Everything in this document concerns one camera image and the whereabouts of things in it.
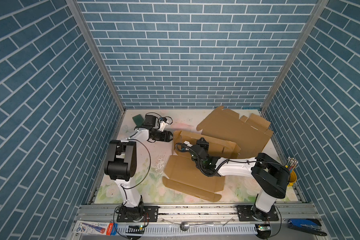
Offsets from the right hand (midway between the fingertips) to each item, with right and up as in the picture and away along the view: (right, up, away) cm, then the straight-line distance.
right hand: (203, 136), depth 86 cm
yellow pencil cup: (+43, -13, -11) cm, 47 cm away
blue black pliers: (+48, -40, -17) cm, 65 cm away
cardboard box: (-13, -21, +3) cm, 25 cm away
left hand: (-21, -1, +10) cm, 23 cm away
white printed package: (-52, -42, -16) cm, 69 cm away
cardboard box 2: (+38, 0, +24) cm, 45 cm away
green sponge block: (-46, +10, +26) cm, 54 cm away
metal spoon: (-10, -40, -17) cm, 45 cm away
